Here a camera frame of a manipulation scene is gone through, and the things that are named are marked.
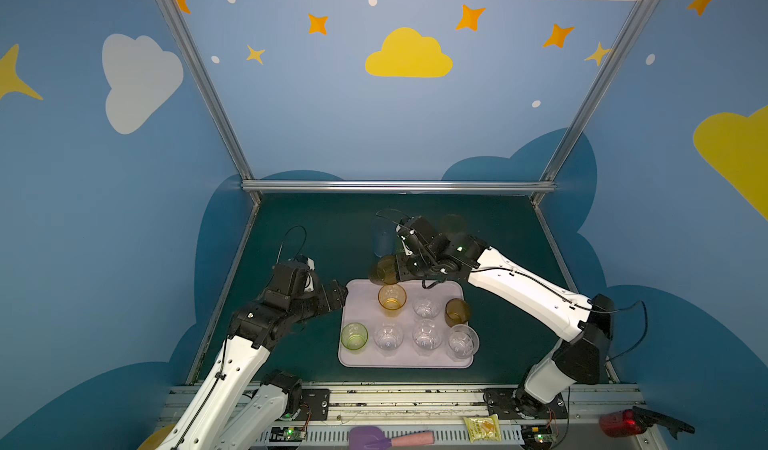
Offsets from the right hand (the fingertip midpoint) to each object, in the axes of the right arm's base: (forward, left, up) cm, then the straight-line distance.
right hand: (398, 265), depth 76 cm
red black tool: (-30, -52, -10) cm, 60 cm away
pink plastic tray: (-2, +11, -21) cm, 23 cm away
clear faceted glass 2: (-12, +2, -21) cm, 24 cm away
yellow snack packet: (-32, -22, -20) cm, 44 cm away
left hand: (-8, +15, -3) cm, 17 cm away
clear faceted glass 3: (-10, -9, -22) cm, 26 cm away
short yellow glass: (0, +1, -20) cm, 20 cm away
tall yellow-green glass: (-12, +12, -20) cm, 26 cm away
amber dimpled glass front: (-3, -18, -20) cm, 27 cm away
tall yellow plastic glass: (+27, -19, -15) cm, 37 cm away
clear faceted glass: (-3, -9, -21) cm, 23 cm away
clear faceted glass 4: (-12, -19, -21) cm, 31 cm away
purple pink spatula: (-35, +4, -22) cm, 42 cm away
